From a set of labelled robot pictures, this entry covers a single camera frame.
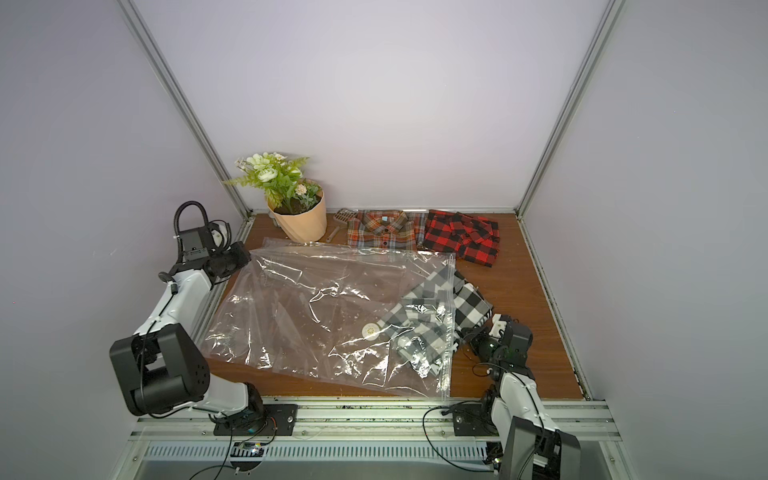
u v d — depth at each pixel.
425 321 0.88
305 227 1.01
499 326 0.81
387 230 1.10
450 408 0.73
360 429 0.73
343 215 1.18
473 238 1.09
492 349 0.74
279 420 0.73
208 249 0.67
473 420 0.73
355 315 0.92
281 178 0.92
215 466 0.68
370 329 0.87
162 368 0.45
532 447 0.41
